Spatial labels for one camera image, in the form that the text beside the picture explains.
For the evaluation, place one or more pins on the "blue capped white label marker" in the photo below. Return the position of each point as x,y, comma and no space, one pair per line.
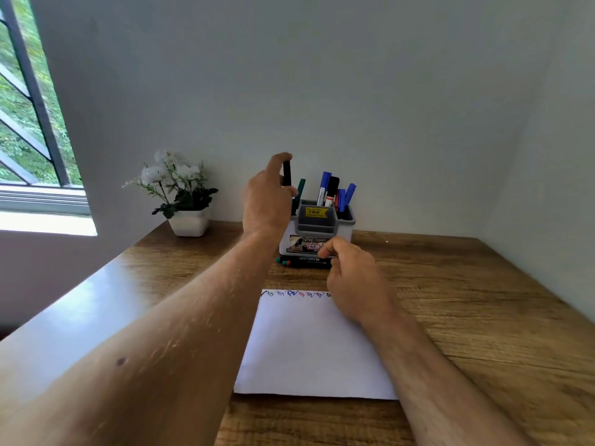
324,181

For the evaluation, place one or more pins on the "white paper sheet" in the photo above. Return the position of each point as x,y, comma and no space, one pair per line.
302,357

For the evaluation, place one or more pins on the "pile of assorted markers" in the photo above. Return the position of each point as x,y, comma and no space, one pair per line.
302,263

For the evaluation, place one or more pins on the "person's right hand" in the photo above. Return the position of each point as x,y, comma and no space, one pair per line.
362,287

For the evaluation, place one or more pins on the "person's left forearm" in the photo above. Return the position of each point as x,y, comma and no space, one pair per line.
162,357

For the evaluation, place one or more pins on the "person's left hand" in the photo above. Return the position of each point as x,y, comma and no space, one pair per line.
265,204

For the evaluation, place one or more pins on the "person's right forearm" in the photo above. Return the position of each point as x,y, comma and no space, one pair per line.
437,394

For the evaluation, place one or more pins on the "white barrel black cap marker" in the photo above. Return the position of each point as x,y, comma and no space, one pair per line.
333,185

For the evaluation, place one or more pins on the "grey white desk organizer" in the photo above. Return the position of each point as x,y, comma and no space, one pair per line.
344,232

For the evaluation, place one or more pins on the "window with dark bars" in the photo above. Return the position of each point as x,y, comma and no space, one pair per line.
42,199

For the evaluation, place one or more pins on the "artificial white flower plant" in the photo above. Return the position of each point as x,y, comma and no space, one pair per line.
186,185

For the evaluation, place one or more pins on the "green capped black marker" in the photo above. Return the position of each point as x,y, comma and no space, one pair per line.
300,188

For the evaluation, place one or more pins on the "white square flower pot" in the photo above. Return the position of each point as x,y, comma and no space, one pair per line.
188,223

